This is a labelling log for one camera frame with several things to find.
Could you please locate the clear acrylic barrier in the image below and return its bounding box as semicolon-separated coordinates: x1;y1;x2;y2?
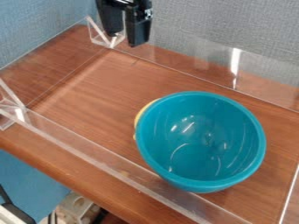
0;109;251;224
116;37;299;113

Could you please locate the clear acrylic left bracket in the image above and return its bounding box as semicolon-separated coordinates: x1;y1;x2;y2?
0;78;27;130

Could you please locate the yellow object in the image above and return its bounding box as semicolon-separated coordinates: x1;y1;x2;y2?
134;98;160;140

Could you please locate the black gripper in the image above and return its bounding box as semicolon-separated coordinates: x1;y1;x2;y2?
96;0;154;47

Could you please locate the clear acrylic corner bracket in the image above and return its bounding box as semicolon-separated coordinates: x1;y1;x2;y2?
86;16;127;49

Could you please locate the clear acrylic front barrier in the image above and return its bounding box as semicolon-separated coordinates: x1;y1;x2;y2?
0;109;251;224

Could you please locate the clear acrylic back barrier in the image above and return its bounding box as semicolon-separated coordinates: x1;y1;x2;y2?
116;37;299;113

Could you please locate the blue plastic bowl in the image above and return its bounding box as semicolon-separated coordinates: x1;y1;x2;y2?
135;91;267;193

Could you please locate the white device below table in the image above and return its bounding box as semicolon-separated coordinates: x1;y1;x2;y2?
47;192;100;224

